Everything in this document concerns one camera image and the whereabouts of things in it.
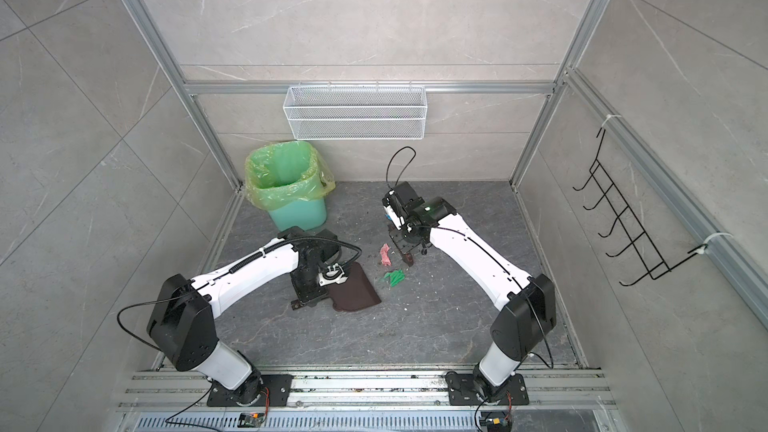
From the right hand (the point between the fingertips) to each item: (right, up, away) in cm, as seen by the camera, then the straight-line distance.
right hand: (408, 233), depth 82 cm
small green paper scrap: (-3, -15, +11) cm, 19 cm away
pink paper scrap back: (-7, -8, +16) cm, 19 cm away
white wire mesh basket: (-17, +40, +18) cm, 47 cm away
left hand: (-27, -16, -1) cm, 31 cm away
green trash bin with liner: (-42, +18, +25) cm, 52 cm away
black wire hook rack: (+51, -2, -18) cm, 54 cm away
